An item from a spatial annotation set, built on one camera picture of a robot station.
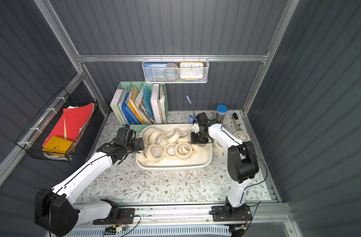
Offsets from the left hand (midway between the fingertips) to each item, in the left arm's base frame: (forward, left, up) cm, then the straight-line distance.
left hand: (134, 142), depth 83 cm
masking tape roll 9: (+3, -19, -15) cm, 24 cm away
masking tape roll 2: (0, -39, -7) cm, 40 cm away
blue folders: (+21, +7, -2) cm, 22 cm away
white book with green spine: (+21, +14, +10) cm, 27 cm away
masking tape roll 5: (+13, -29, -12) cm, 34 cm away
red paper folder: (+4, +27, +15) cm, 31 cm away
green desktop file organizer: (+26, 0, +6) cm, 27 cm away
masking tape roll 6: (+14, -20, -12) cm, 27 cm away
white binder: (+24, -10, +7) cm, 27 cm away
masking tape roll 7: (+9, -11, -7) cm, 16 cm away
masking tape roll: (+6, -50, -12) cm, 52 cm away
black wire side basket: (-13, +28, +15) cm, 34 cm away
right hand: (+5, -37, -6) cm, 38 cm away
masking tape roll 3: (-4, -28, -11) cm, 31 cm away
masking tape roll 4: (-5, -8, -9) cm, 13 cm away
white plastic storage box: (-3, -38, -17) cm, 41 cm away
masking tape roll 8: (+11, -5, -6) cm, 13 cm away
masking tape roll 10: (-6, -4, -7) cm, 10 cm away
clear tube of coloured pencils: (+22, -53, +3) cm, 58 cm away
